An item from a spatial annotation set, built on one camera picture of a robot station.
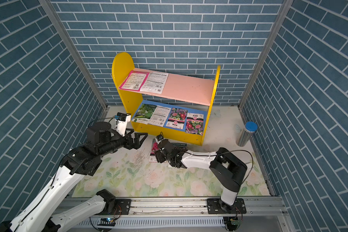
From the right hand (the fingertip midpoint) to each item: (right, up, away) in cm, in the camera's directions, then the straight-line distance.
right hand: (159, 151), depth 87 cm
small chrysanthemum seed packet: (+22, +17, +4) cm, 28 cm away
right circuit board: (+40, -30, -18) cm, 54 cm away
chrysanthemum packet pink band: (+11, +20, +7) cm, 24 cm away
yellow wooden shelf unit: (+8, +29, +15) cm, 34 cm away
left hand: (-3, +14, -22) cm, 26 cm away
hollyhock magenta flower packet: (-4, +1, +8) cm, 9 cm away
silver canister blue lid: (+52, +11, 0) cm, 54 cm away
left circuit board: (-24, -32, -15) cm, 43 cm away
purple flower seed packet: (+12, +2, +11) cm, 17 cm away
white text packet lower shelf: (-1, +22, +9) cm, 24 cm away
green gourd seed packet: (-11, +24, +9) cm, 28 cm away
